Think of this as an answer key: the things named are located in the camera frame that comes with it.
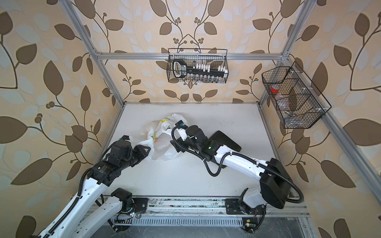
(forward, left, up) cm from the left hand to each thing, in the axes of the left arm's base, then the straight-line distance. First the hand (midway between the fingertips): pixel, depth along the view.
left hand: (150, 148), depth 75 cm
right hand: (+6, -13, +2) cm, 15 cm away
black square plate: (+20, -40, -19) cm, 48 cm away
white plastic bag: (+7, -3, 0) cm, 7 cm away
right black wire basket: (+18, -75, +16) cm, 79 cm away
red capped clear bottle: (+36, -70, +11) cm, 79 cm away
